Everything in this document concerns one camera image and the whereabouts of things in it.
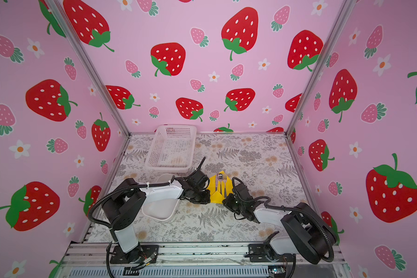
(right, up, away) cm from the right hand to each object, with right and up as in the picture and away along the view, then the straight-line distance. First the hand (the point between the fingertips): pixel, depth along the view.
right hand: (220, 201), depth 88 cm
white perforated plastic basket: (-31, +27, +23) cm, 47 cm away
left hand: (-5, 0, 0) cm, 5 cm away
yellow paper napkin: (-1, +1, +3) cm, 3 cm away
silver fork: (+3, +9, +10) cm, 14 cm away
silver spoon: (0, +10, +10) cm, 14 cm away
